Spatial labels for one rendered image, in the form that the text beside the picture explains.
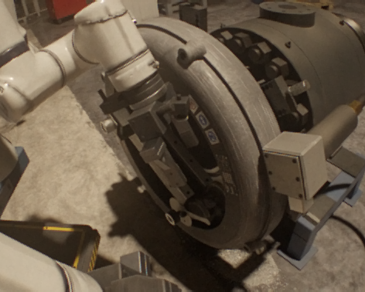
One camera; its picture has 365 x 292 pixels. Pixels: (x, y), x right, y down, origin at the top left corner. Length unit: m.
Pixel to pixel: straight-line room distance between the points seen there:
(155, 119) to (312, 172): 0.30
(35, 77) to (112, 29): 0.15
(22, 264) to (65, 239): 0.95
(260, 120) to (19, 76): 0.45
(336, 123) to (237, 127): 0.24
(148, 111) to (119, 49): 0.11
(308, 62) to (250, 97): 0.39
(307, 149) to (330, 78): 0.50
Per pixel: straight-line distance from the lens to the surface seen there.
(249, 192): 0.66
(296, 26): 1.08
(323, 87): 0.98
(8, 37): 0.52
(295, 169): 0.56
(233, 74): 0.62
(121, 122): 0.88
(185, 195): 0.87
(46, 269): 0.21
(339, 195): 1.32
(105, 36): 0.50
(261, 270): 1.33
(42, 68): 0.53
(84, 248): 1.09
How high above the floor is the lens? 1.18
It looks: 39 degrees down
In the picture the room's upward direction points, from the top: 7 degrees counter-clockwise
